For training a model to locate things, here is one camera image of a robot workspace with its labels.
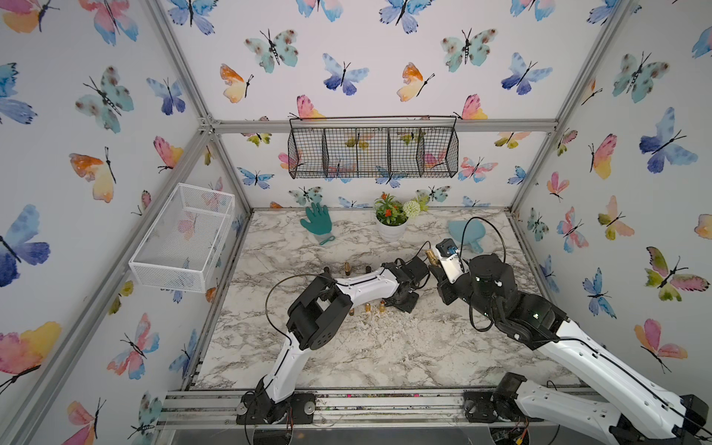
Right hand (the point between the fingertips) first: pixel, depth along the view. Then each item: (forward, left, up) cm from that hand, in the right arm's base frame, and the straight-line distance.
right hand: (439, 262), depth 68 cm
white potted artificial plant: (+29, +10, -15) cm, 34 cm away
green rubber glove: (+38, +39, -31) cm, 62 cm away
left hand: (+3, +4, -29) cm, 29 cm away
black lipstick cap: (+12, +33, -27) cm, 44 cm away
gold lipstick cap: (0, +17, -28) cm, 33 cm away
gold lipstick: (+1, +13, -28) cm, 31 cm away
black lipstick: (+14, +25, -26) cm, 39 cm away
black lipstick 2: (-1, +23, -29) cm, 37 cm away
